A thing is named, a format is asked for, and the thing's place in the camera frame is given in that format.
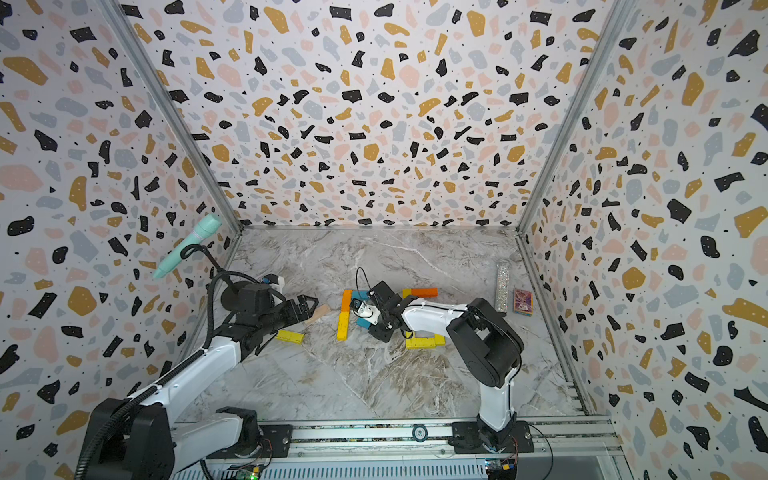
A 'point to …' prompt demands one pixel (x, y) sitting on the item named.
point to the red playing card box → (523, 302)
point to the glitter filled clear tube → (502, 285)
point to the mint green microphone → (207, 227)
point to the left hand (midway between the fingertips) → (311, 304)
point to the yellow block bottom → (343, 323)
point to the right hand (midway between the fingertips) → (382, 324)
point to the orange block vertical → (347, 300)
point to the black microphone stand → (231, 290)
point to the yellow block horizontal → (291, 337)
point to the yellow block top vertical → (420, 343)
